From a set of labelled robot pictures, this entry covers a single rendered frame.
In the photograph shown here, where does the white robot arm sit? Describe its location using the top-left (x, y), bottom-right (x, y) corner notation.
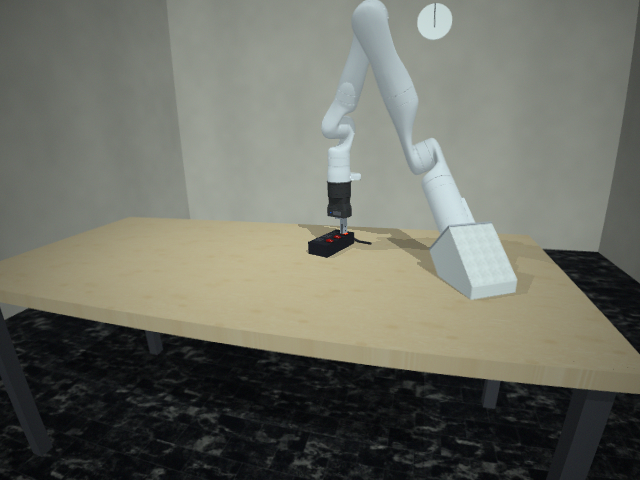
top-left (321, 0), bottom-right (475, 234)

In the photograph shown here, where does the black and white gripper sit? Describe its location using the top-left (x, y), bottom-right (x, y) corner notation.
top-left (327, 166), bottom-right (361, 234)

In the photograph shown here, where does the black power strip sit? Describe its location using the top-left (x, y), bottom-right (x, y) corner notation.
top-left (308, 229), bottom-right (367, 258)

